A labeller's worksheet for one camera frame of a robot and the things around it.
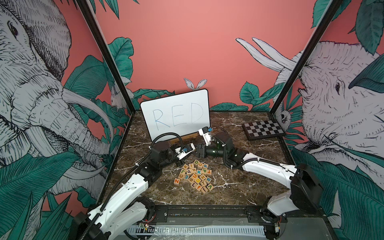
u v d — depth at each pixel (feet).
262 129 3.52
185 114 3.05
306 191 1.42
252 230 2.56
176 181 2.68
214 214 2.46
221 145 1.91
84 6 2.25
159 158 1.84
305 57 2.87
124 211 1.82
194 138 3.37
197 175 2.80
